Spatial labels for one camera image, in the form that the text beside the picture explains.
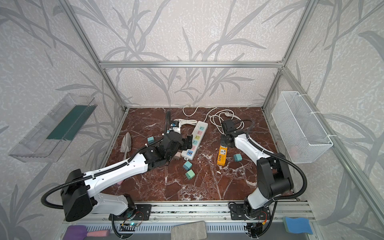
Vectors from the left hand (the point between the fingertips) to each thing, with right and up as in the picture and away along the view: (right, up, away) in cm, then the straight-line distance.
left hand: (189, 132), depth 78 cm
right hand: (+23, -4, +15) cm, 27 cm away
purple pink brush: (-50, -46, -9) cm, 69 cm away
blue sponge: (+51, -43, -10) cm, 67 cm away
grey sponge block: (+4, -44, -12) cm, 45 cm away
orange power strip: (+20, -16, +13) cm, 28 cm away
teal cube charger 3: (-28, -7, +21) cm, 36 cm away
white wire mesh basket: (+49, -1, -17) cm, 52 cm away
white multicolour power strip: (+4, -4, +24) cm, 25 cm away
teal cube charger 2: (+29, -17, +13) cm, 36 cm away
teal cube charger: (-2, -21, +10) cm, 23 cm away
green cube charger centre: (0, -25, +6) cm, 25 cm away
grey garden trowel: (-44, -11, +20) cm, 50 cm away
